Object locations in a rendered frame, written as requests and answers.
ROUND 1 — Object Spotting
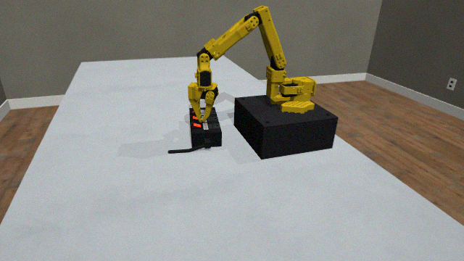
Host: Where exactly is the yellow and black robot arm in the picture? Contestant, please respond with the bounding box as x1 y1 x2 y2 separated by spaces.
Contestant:
195 6 315 114

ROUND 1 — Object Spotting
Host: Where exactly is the black power strip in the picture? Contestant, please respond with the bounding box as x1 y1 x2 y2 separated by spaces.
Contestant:
168 107 222 154

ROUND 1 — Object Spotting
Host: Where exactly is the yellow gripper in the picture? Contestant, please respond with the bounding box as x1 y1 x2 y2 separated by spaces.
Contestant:
188 83 219 123

